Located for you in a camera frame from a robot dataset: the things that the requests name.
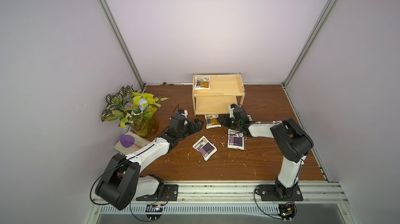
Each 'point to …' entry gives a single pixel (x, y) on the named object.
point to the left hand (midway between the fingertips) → (201, 124)
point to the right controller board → (287, 211)
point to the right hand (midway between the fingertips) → (219, 117)
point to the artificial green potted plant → (128, 107)
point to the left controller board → (153, 208)
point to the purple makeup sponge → (126, 140)
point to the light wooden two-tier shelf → (225, 88)
